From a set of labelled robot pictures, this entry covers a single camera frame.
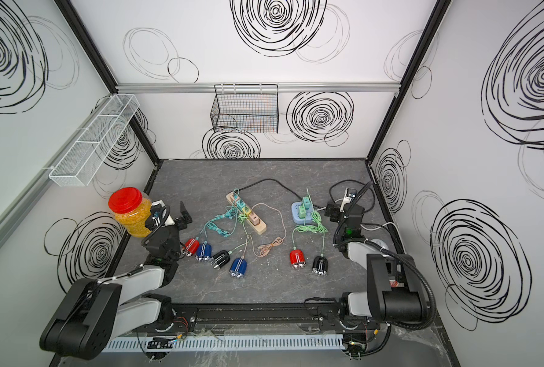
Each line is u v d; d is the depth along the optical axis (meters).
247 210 0.91
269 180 1.12
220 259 0.84
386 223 0.98
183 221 0.77
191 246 0.87
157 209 0.68
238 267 0.82
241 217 0.88
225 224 0.96
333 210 0.81
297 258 0.84
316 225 0.92
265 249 0.89
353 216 0.68
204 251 0.86
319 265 0.83
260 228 0.93
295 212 0.97
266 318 0.75
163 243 0.63
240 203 0.94
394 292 0.43
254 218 0.91
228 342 0.77
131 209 0.80
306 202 0.95
